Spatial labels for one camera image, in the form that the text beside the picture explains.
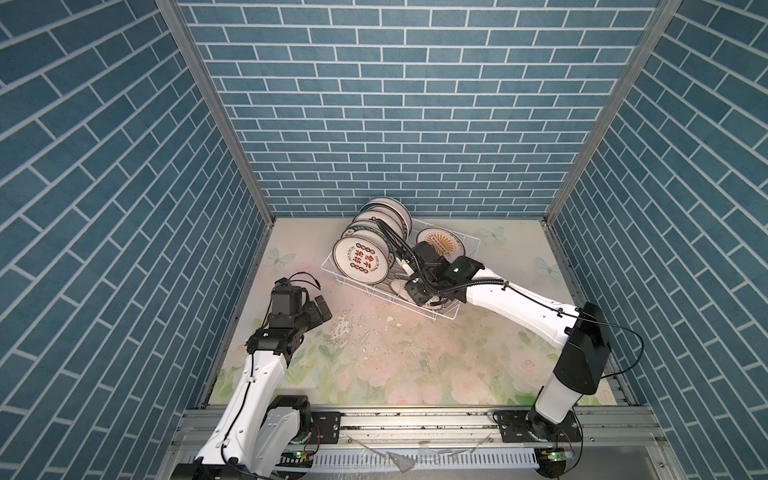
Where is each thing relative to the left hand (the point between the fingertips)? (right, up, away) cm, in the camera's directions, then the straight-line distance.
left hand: (315, 307), depth 83 cm
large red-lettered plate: (+20, +30, +17) cm, 40 cm away
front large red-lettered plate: (+11, +13, +14) cm, 22 cm away
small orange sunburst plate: (+39, +18, +16) cm, 46 cm away
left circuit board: (-2, -35, -11) cm, 37 cm away
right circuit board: (+61, -35, -11) cm, 71 cm away
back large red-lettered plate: (+20, +33, +18) cm, 43 cm away
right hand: (+27, +7, -1) cm, 28 cm away
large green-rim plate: (+14, +23, +11) cm, 29 cm away
